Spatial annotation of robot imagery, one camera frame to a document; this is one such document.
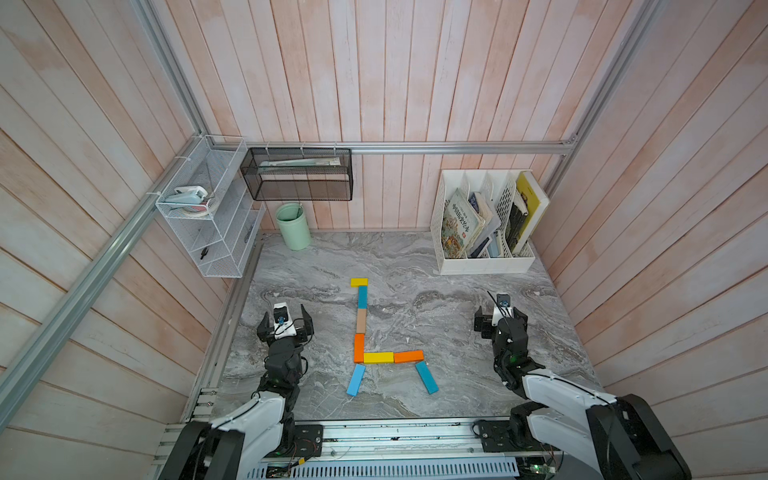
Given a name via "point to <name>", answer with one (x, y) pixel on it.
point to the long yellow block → (379, 357)
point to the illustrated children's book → (461, 222)
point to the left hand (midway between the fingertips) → (286, 310)
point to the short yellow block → (357, 282)
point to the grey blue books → (489, 243)
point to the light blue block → (356, 380)
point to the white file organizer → (502, 190)
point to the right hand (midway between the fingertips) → (498, 305)
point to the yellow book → (536, 201)
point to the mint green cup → (293, 223)
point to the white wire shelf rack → (222, 244)
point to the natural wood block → (361, 321)
